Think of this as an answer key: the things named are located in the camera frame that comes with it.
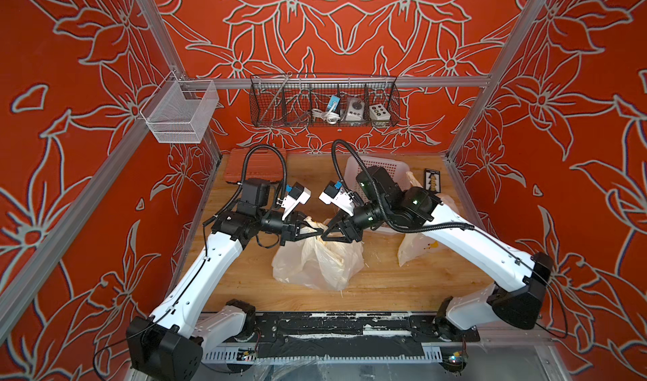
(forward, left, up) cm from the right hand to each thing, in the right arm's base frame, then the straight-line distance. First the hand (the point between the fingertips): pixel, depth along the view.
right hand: (321, 235), depth 61 cm
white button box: (+53, -21, 0) cm, 57 cm away
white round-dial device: (+50, -11, +3) cm, 51 cm away
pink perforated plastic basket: (+43, -31, -21) cm, 57 cm away
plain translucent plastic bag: (-5, +2, -4) cm, 7 cm away
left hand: (+2, +1, -1) cm, 2 cm away
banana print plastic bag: (+7, -30, -19) cm, 36 cm away
